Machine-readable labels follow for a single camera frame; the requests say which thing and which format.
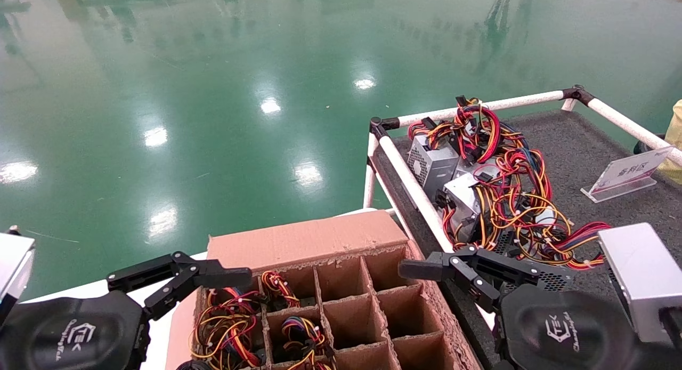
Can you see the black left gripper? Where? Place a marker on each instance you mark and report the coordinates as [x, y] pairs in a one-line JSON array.
[[80, 338]]

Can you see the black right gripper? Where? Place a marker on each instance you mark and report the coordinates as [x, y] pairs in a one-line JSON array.
[[565, 332]]

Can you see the brown cardboard divider box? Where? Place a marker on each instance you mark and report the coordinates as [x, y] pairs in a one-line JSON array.
[[303, 242]]

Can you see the power supply black mesh grille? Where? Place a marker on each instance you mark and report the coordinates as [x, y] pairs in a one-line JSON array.
[[554, 278]]

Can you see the black rounded object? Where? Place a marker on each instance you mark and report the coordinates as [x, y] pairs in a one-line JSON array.
[[194, 366]]

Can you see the grey power supply mesh side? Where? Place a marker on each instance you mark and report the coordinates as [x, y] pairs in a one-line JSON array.
[[434, 167]]

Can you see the clear acrylic label sign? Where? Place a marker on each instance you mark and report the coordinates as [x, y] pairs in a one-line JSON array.
[[628, 173]]

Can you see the black caster wheel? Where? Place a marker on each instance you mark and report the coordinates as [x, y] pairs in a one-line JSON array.
[[647, 145]]

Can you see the pale yellow cloth object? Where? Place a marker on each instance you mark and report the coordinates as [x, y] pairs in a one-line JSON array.
[[675, 135]]

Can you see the white pipe cart frame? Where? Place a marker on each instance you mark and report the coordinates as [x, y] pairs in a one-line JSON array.
[[410, 178]]

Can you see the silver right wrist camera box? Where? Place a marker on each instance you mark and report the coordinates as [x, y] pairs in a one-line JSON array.
[[639, 274]]

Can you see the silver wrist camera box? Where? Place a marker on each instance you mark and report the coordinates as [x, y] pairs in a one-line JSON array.
[[639, 274], [13, 263]]

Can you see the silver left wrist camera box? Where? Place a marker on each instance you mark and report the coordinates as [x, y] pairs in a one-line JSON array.
[[13, 263]]

